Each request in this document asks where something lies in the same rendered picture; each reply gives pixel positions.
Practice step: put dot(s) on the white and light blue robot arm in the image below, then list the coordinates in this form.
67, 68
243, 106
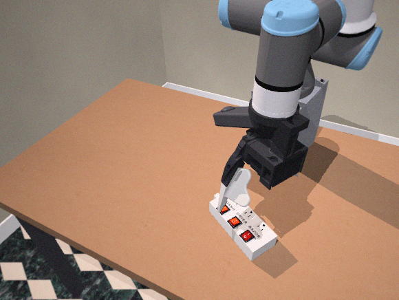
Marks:
292, 32

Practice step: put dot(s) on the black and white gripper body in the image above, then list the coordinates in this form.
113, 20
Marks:
275, 147

